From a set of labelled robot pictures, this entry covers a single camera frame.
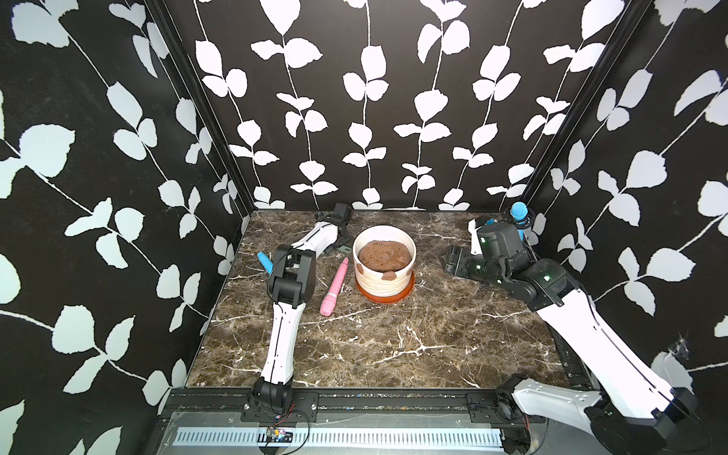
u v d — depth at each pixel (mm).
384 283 851
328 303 901
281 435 715
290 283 639
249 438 700
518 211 880
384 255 929
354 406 749
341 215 890
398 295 929
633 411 387
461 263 596
